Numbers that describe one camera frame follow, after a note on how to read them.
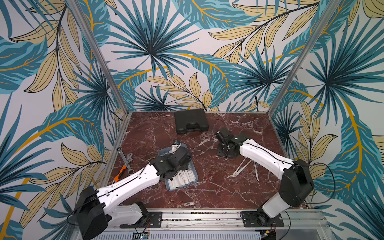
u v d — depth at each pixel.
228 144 0.61
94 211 0.37
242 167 0.91
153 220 0.73
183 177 0.86
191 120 1.10
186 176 0.86
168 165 0.56
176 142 0.68
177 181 0.85
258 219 0.65
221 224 0.73
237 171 0.90
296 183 0.44
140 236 0.72
